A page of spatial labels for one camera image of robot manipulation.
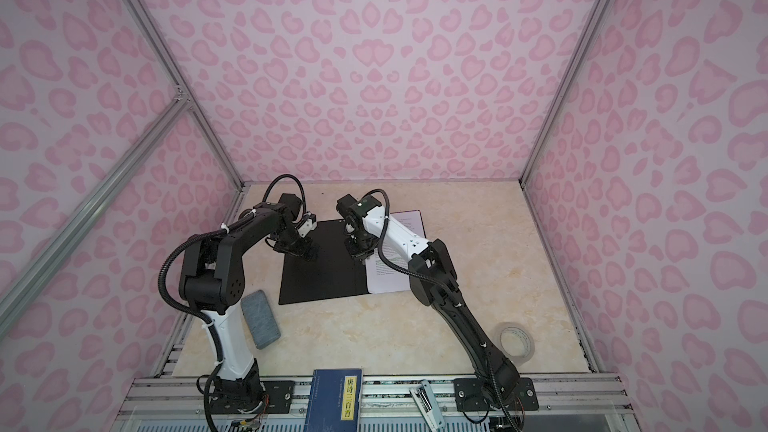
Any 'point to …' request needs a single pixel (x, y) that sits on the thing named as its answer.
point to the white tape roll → (515, 342)
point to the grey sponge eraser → (259, 318)
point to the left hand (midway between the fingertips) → (304, 249)
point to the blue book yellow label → (334, 401)
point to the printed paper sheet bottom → (380, 276)
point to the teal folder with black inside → (332, 272)
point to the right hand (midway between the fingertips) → (363, 253)
